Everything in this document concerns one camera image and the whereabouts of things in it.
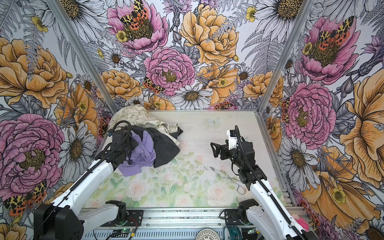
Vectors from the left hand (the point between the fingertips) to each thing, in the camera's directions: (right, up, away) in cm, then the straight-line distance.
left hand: (133, 145), depth 84 cm
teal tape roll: (+50, -34, -20) cm, 64 cm away
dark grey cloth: (+16, -2, +10) cm, 19 cm away
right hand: (+46, 0, -6) cm, 46 cm away
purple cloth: (+4, -6, +2) cm, 8 cm away
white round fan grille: (+40, -38, -15) cm, 57 cm away
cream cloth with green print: (-6, +18, +22) cm, 29 cm away
